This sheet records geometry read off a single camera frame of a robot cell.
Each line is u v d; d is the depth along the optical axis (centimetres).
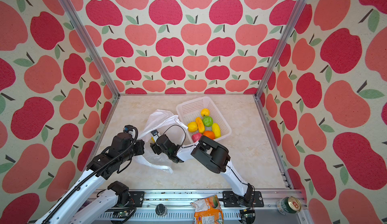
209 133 91
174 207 75
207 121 98
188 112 108
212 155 53
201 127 96
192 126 95
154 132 80
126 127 67
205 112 104
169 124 79
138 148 67
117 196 63
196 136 90
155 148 82
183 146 70
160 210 63
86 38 88
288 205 64
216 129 95
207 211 68
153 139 82
